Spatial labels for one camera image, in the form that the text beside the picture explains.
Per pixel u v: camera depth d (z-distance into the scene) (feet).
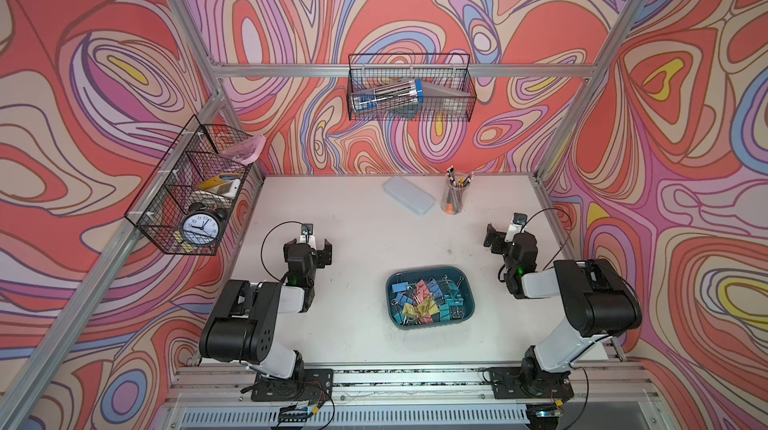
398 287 2.83
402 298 2.83
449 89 2.70
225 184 2.45
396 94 2.61
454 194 3.33
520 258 2.42
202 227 2.22
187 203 2.39
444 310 2.76
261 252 2.47
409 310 2.63
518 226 2.67
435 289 2.89
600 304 1.55
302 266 2.32
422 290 2.85
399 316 2.70
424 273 2.96
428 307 2.73
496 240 2.84
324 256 2.89
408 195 3.74
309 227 2.67
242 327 1.45
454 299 2.76
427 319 2.71
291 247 2.76
